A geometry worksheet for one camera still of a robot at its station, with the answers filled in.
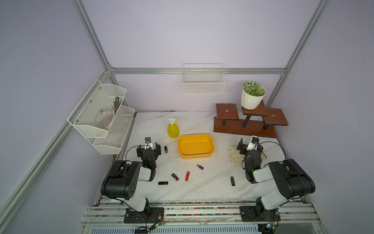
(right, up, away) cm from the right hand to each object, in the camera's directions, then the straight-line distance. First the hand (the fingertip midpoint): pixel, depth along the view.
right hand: (249, 142), depth 91 cm
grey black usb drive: (-54, -6, +7) cm, 55 cm away
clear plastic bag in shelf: (-85, +15, -13) cm, 87 cm away
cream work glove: (-8, -9, +4) cm, 13 cm away
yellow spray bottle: (-50, +8, +7) cm, 51 cm away
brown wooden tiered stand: (+8, +13, +10) cm, 18 cm away
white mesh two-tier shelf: (-88, 0, -2) cm, 89 cm away
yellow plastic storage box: (-35, -4, +8) cm, 36 cm away
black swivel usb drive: (-12, -23, -6) cm, 27 cm away
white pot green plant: (-2, +28, -10) cm, 30 cm away
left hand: (-65, -3, +2) cm, 65 cm away
